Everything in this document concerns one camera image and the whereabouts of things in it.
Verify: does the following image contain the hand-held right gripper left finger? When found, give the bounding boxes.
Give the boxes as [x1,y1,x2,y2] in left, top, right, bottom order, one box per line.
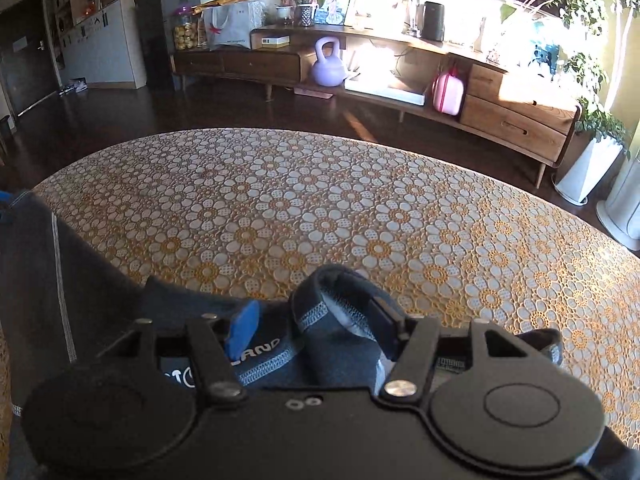
[107,300,261,404]

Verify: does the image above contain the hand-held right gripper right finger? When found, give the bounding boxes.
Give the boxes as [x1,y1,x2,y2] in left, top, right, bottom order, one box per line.
[367,299,533,405]

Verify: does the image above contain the black pants with grey stitching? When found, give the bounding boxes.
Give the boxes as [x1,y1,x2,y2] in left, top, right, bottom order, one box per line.
[0,189,565,480]

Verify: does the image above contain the row of shoes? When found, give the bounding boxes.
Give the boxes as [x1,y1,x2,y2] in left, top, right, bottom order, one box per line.
[58,77,91,96]

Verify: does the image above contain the round table, lace cloth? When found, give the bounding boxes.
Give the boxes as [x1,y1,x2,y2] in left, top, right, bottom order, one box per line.
[0,127,640,461]

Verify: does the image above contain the dark wooden door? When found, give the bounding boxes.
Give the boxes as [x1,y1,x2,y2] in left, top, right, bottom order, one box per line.
[0,0,59,117]

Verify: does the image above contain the dark water dispenser cabinet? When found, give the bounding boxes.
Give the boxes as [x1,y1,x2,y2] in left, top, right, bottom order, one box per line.
[133,0,202,89]

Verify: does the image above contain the pink bag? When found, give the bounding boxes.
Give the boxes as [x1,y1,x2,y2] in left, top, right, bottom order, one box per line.
[431,70,467,117]

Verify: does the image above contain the wooden TV stand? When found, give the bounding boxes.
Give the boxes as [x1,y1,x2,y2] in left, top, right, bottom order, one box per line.
[169,24,584,189]

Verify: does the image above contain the snack jar with purple lid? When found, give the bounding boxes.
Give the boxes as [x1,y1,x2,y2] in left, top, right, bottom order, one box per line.
[172,6,199,51]

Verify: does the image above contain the tall white planter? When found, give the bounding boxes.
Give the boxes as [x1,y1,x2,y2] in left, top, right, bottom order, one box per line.
[554,131,627,207]

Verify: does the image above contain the purple kettlebell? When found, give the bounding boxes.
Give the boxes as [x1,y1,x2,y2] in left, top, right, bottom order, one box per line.
[310,35,349,87]

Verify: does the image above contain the white tower air conditioner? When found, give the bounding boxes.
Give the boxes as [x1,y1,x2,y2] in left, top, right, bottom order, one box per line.
[595,154,640,252]

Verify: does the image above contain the white shopping bag red print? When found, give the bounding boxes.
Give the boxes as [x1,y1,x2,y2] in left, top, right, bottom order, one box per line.
[202,0,264,51]

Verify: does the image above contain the black speaker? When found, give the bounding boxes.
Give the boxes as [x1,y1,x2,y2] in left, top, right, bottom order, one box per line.
[422,1,447,43]

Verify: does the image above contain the large leafy plant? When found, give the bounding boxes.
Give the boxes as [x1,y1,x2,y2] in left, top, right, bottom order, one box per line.
[500,0,640,153]

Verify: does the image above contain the grey white cabinet wall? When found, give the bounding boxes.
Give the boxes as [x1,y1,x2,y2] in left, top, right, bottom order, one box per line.
[59,0,137,87]

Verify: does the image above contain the picture frame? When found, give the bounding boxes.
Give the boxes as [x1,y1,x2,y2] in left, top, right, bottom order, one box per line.
[325,0,369,29]

